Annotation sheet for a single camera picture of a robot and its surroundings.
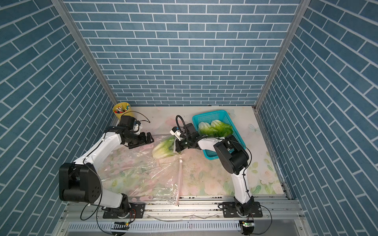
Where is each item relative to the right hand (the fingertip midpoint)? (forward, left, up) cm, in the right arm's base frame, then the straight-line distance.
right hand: (171, 148), depth 90 cm
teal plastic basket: (-2, -25, 0) cm, 25 cm away
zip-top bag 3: (-5, +30, -6) cm, 31 cm away
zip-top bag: (-2, +16, 0) cm, 16 cm away
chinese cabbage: (+15, -20, +3) cm, 25 cm away
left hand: (+1, +12, +6) cm, 13 cm away
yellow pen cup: (+26, +42, +6) cm, 50 cm away
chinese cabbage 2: (+15, -32, +3) cm, 35 cm away
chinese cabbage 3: (-1, +4, +1) cm, 4 cm away
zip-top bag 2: (-19, +2, -7) cm, 21 cm away
